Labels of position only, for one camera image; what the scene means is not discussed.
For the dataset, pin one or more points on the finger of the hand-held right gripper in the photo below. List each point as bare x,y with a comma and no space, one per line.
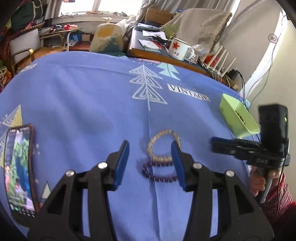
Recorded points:
229,148
222,139

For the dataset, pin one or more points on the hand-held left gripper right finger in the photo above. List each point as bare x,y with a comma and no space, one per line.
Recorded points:
178,165

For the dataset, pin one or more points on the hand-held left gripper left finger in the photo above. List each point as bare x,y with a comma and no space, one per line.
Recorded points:
120,166

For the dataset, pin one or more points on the green plastic basket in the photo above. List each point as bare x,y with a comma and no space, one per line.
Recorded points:
233,122

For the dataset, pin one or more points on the person's right forearm red sleeve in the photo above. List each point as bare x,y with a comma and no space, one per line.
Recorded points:
279,204

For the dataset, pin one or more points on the person's right hand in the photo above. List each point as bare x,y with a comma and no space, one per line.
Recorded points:
257,183

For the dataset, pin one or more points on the light blue container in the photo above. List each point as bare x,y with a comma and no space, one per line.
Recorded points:
245,102

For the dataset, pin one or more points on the black power adapter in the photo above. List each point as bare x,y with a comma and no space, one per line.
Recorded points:
231,74

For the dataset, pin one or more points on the white router with antennas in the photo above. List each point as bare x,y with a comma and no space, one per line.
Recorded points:
219,62

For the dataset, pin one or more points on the blue printed blanket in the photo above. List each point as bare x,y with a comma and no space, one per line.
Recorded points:
81,97

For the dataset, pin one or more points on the clear plastic container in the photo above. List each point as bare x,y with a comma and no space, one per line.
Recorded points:
200,52

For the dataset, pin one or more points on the white enamel mug red star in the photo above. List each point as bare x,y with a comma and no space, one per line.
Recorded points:
179,48

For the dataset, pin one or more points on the smartphone with lit screen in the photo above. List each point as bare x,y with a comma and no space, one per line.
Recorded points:
19,171

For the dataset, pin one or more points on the wooden desk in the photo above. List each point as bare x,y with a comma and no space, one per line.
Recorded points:
138,49

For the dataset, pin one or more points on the papers on desk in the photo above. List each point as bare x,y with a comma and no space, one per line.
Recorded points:
150,45

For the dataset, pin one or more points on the yellow chair back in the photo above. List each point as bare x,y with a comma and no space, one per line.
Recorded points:
106,38

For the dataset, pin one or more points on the grey curtain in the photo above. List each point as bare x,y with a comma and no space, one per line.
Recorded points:
208,4

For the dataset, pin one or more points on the cardboard box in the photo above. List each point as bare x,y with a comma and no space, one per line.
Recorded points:
159,15

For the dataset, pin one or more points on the small wooden table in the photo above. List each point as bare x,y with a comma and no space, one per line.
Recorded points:
57,34

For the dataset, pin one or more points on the green duffel bag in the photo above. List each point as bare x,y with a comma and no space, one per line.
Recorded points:
27,14

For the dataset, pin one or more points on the round white wall hook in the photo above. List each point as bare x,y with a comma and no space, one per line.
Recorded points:
272,38

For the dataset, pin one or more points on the white chair gold frame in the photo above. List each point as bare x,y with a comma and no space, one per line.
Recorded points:
23,45

